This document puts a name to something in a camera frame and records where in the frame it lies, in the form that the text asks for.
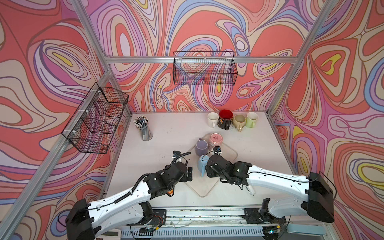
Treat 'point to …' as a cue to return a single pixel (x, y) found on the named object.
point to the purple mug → (201, 147)
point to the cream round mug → (239, 121)
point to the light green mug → (251, 118)
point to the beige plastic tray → (202, 185)
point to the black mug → (225, 119)
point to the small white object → (250, 190)
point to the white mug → (212, 118)
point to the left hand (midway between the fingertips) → (187, 168)
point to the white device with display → (112, 234)
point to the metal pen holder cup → (141, 122)
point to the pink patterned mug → (215, 140)
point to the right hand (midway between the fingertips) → (210, 171)
